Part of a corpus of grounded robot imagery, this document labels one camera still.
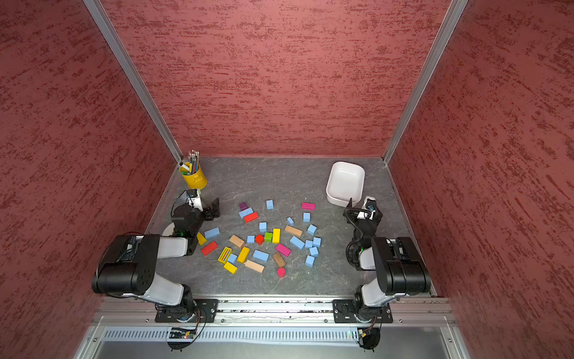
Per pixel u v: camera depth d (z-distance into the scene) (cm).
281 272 83
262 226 92
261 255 86
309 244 89
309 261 84
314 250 86
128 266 45
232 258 85
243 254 85
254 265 84
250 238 90
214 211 86
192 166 100
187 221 71
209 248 88
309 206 103
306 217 95
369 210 73
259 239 90
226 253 85
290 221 95
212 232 91
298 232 93
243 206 102
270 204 100
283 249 89
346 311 74
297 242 90
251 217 98
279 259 85
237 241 88
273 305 77
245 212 97
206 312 70
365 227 69
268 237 90
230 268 83
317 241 88
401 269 45
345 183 109
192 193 81
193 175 100
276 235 92
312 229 92
